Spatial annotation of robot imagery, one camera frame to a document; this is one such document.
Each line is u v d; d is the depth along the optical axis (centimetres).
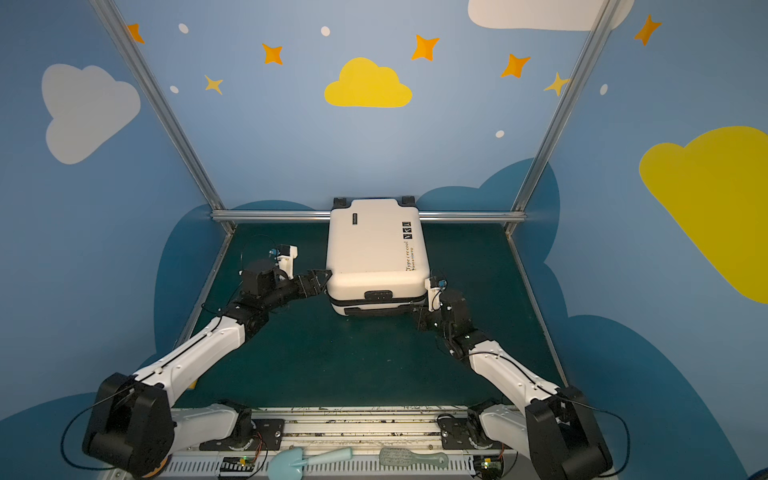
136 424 40
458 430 75
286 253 75
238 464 73
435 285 77
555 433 41
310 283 73
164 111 86
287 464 69
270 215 123
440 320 73
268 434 75
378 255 86
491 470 73
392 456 70
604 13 70
